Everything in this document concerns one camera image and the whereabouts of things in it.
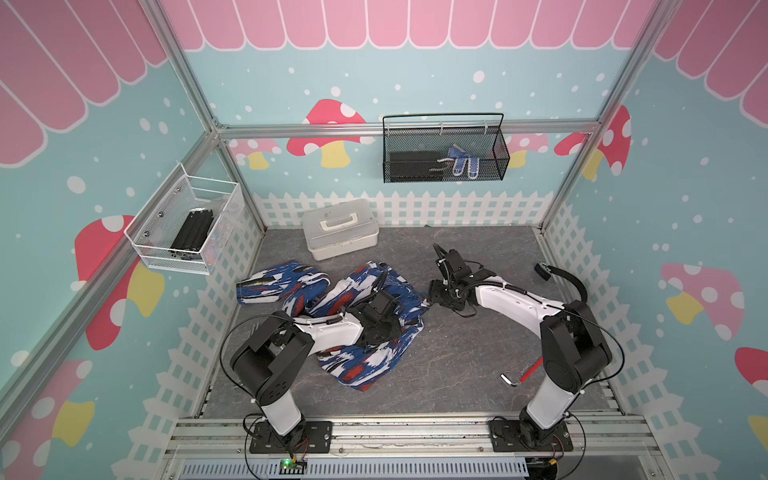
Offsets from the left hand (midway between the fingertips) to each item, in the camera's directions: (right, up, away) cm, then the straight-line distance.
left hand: (395, 337), depth 92 cm
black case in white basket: (-48, +31, -21) cm, 61 cm away
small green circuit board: (-26, -27, -19) cm, 42 cm away
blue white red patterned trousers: (-29, +14, +5) cm, 33 cm away
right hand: (+12, +13, +1) cm, 17 cm away
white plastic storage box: (-19, +35, +13) cm, 42 cm away
